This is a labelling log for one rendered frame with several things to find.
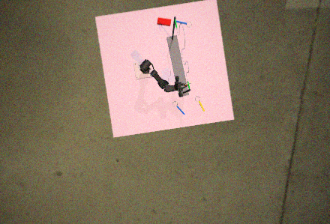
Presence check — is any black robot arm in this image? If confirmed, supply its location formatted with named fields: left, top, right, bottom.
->
left=140, top=59, right=182, bottom=93

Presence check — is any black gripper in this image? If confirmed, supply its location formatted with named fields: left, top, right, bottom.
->
left=172, top=76, right=188, bottom=97

